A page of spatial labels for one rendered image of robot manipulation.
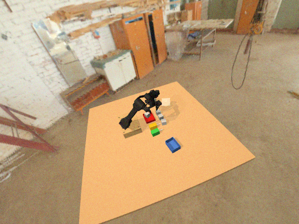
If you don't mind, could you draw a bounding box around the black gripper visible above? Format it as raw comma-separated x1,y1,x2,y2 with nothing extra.
144,100,162,114

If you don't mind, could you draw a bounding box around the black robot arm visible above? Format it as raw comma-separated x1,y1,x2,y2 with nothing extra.
118,90,160,130

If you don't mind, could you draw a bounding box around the green block with grey pin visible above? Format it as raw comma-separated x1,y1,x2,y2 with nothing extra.
151,128,162,137

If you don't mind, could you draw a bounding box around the blue rectangular tray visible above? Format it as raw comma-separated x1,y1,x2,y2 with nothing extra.
165,137,180,153

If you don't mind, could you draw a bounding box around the red tray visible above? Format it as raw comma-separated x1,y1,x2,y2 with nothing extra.
143,112,156,124

